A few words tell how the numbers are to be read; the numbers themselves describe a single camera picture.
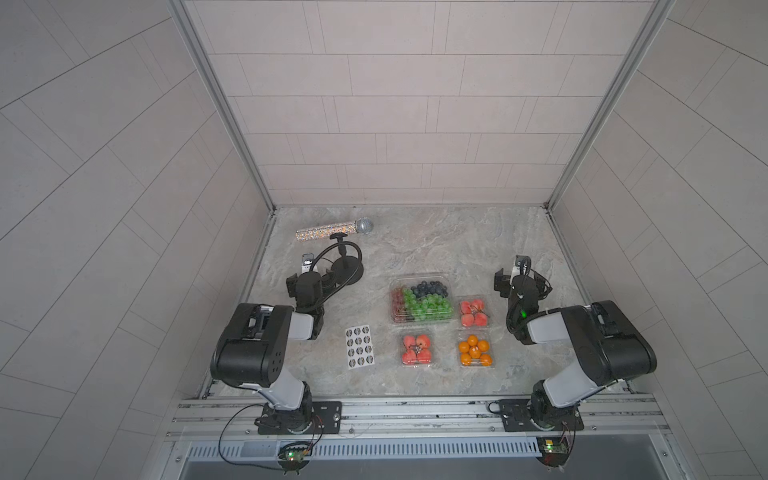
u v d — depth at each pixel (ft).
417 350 2.59
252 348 1.47
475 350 2.59
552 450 2.23
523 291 2.28
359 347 2.71
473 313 2.84
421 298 2.83
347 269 3.49
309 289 2.24
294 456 2.10
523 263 2.53
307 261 2.54
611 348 1.48
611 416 2.40
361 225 2.64
